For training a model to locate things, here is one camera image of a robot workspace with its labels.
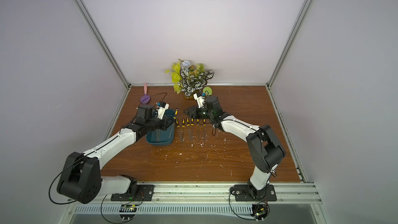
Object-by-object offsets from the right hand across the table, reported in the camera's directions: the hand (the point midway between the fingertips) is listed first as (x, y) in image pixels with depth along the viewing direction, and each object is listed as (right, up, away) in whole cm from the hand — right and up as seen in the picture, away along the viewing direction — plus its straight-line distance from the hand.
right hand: (185, 108), depth 82 cm
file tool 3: (+2, -11, +15) cm, 19 cm away
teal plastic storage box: (-17, -18, +10) cm, 27 cm away
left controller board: (-26, -49, -10) cm, 56 cm away
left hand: (-6, -7, +3) cm, 9 cm away
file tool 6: (-6, -3, +3) cm, 7 cm away
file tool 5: (+10, -11, +16) cm, 22 cm away
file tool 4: (+6, -10, +17) cm, 21 cm away
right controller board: (+36, -47, -12) cm, 60 cm away
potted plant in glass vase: (+1, +17, +7) cm, 18 cm away
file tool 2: (0, -11, +16) cm, 19 cm away
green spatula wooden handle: (+13, +12, +33) cm, 38 cm away
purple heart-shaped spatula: (-34, +5, +32) cm, 47 cm away
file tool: (-3, -9, +16) cm, 19 cm away
